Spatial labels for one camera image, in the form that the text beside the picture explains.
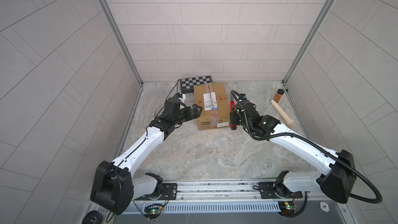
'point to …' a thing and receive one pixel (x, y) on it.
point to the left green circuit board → (152, 211)
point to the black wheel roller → (93, 217)
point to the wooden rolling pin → (290, 123)
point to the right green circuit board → (287, 208)
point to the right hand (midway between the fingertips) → (229, 114)
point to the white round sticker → (324, 206)
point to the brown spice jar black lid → (277, 97)
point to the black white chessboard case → (187, 85)
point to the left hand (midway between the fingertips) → (200, 109)
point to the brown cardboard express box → (212, 98)
